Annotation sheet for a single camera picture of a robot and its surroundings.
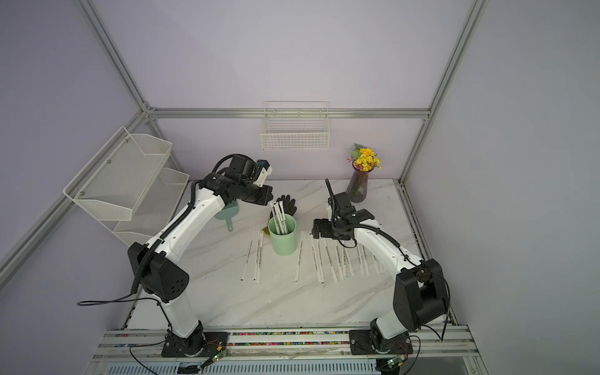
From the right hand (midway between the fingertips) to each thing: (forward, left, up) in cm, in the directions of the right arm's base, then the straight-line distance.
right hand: (325, 234), depth 87 cm
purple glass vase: (+27, -17, -1) cm, 32 cm away
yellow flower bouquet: (+28, -17, +13) cm, 36 cm away
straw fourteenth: (-3, +32, -11) cm, 34 cm away
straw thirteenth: (-3, +27, -11) cm, 29 cm away
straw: (-3, +10, -11) cm, 15 cm away
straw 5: (-10, -16, -12) cm, 23 cm away
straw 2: (-11, +3, -11) cm, 16 cm away
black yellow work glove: (+21, +15, -9) cm, 27 cm away
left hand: (+7, +20, +13) cm, 25 cm away
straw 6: (-8, -20, -11) cm, 24 cm away
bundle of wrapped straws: (+6, +18, +3) cm, 19 cm away
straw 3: (-6, +2, -12) cm, 13 cm away
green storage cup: (-1, +16, -6) cm, 17 cm away
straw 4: (-5, -6, -12) cm, 14 cm away
